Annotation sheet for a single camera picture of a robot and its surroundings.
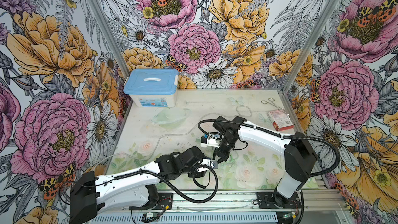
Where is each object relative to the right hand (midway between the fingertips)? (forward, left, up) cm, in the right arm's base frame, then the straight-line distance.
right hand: (217, 164), depth 74 cm
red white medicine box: (+29, -43, -8) cm, 52 cm away
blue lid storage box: (+48, +37, +7) cm, 61 cm away
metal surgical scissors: (+48, -43, -12) cm, 66 cm away
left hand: (+1, +7, -2) cm, 8 cm away
